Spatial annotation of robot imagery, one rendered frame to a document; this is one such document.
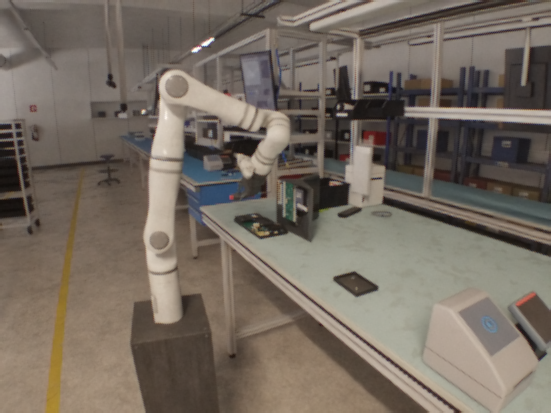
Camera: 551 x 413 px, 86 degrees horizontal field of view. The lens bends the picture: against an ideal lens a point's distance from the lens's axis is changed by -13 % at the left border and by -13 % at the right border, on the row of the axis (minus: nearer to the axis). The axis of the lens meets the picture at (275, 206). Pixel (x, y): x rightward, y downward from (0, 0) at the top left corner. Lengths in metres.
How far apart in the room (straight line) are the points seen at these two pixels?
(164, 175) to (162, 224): 0.14
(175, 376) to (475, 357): 0.85
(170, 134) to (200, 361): 0.69
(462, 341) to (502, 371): 0.08
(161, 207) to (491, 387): 0.85
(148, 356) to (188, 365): 0.13
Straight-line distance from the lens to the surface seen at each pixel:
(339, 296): 0.94
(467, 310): 0.69
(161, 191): 0.94
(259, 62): 2.60
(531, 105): 2.72
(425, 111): 1.63
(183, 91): 0.91
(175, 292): 1.08
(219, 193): 2.90
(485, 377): 0.67
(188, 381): 1.17
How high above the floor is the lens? 1.47
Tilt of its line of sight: 15 degrees down
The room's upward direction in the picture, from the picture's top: straight up
